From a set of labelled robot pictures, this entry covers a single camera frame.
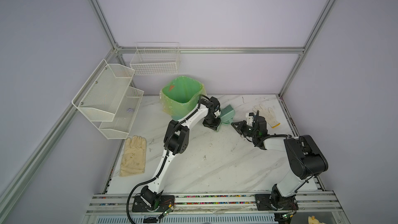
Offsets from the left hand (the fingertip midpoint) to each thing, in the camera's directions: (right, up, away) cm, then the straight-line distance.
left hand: (215, 129), depth 96 cm
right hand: (+9, +4, -5) cm, 11 cm away
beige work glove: (-49, -16, -8) cm, 52 cm away
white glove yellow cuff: (+39, +9, +13) cm, 43 cm away
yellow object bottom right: (+40, -36, -31) cm, 61 cm away
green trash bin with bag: (-24, +21, +11) cm, 34 cm away
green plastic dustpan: (+4, +5, +1) cm, 6 cm away
